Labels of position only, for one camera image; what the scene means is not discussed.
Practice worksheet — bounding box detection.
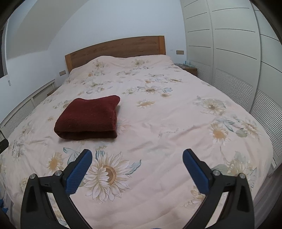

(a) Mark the dark red knit sweater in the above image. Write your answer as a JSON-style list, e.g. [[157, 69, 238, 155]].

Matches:
[[54, 95, 120, 140]]

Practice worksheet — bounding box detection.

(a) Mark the white louvered low cabinet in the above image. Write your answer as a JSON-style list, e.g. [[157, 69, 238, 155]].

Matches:
[[1, 80, 56, 140]]

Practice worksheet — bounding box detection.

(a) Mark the pink floral bed duvet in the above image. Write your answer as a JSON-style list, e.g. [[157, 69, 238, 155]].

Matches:
[[1, 55, 273, 228]]

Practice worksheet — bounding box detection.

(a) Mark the dark window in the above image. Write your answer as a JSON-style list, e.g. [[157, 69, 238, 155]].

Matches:
[[0, 21, 9, 78]]

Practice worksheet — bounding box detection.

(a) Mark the right wooden nightstand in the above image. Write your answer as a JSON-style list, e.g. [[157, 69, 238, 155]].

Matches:
[[175, 63, 197, 76]]

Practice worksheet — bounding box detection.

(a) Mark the white tall wardrobe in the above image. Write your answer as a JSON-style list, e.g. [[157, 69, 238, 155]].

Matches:
[[181, 0, 281, 166]]

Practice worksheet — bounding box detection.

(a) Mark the wooden headboard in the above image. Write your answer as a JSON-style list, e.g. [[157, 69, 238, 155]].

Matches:
[[65, 35, 166, 72]]

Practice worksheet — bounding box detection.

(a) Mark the left wall switch plate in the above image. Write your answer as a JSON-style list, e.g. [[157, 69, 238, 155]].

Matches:
[[59, 70, 66, 76]]

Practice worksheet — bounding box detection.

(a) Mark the wall switch plate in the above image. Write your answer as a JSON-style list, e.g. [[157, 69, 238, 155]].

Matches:
[[59, 70, 66, 76], [176, 50, 185, 55]]

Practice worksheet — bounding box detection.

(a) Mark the right wall switch plate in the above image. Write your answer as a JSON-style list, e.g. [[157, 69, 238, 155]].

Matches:
[[176, 50, 185, 55]]

